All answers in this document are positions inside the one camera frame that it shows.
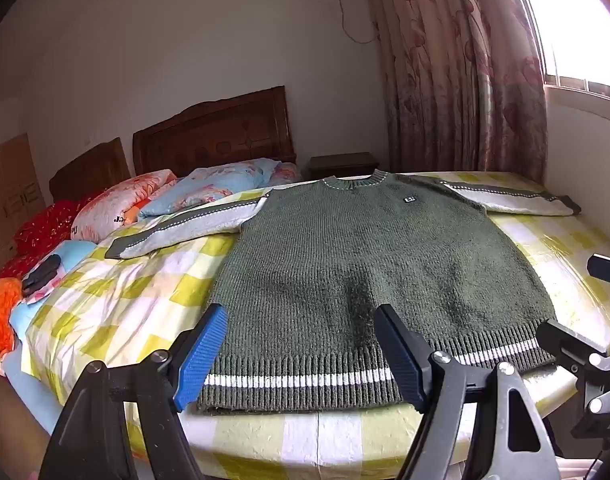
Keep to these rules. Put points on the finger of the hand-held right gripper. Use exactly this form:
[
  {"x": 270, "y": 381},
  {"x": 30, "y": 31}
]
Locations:
[
  {"x": 607, "y": 266},
  {"x": 560, "y": 341}
]

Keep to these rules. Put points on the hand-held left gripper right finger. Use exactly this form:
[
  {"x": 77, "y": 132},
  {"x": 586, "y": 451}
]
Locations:
[{"x": 399, "y": 357}]

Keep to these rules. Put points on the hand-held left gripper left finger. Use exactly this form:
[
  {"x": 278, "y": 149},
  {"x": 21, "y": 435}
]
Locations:
[{"x": 204, "y": 357}]

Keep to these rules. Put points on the green knit sweater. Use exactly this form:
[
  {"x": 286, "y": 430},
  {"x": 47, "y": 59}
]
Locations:
[{"x": 360, "y": 260}]

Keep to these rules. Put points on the yellow checkered bed sheet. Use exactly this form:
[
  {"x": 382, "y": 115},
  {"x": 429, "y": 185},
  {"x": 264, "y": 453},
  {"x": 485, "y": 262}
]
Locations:
[{"x": 135, "y": 305}]

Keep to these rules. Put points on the light blue bedsheet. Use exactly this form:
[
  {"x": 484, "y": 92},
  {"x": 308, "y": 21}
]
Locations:
[{"x": 77, "y": 255}]

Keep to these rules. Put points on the blue floral quilt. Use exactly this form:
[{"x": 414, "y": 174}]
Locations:
[{"x": 205, "y": 187}]

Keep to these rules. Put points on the orange floral quilt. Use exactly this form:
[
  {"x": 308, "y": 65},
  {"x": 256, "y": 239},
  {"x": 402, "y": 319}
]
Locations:
[{"x": 115, "y": 205}]

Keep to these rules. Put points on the pink floral pillow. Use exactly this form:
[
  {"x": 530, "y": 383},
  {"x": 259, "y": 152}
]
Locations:
[{"x": 284, "y": 174}]

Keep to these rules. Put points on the wooden nightstand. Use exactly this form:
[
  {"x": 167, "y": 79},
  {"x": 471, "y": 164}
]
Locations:
[{"x": 342, "y": 165}]

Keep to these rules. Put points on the orange cloth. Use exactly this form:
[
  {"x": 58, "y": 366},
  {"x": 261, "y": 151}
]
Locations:
[{"x": 0, "y": 320}]

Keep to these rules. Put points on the red patterned blanket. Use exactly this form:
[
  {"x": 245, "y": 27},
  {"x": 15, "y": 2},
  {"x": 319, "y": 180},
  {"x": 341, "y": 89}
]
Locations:
[{"x": 40, "y": 225}]

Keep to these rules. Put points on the small wooden headboard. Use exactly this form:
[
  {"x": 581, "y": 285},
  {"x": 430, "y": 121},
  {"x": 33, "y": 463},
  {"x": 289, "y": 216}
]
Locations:
[{"x": 90, "y": 170}]

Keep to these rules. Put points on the large wooden headboard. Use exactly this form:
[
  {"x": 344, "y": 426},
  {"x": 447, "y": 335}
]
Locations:
[{"x": 210, "y": 135}]

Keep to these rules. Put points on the window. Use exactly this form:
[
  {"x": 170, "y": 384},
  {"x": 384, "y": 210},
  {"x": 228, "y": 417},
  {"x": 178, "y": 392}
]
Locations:
[{"x": 575, "y": 20}]

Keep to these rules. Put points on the floral curtain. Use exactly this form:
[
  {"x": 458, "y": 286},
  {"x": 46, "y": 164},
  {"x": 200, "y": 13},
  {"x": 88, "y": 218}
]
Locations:
[{"x": 445, "y": 75}]

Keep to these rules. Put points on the light wooden cabinet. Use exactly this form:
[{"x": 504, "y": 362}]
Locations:
[{"x": 10, "y": 195}]

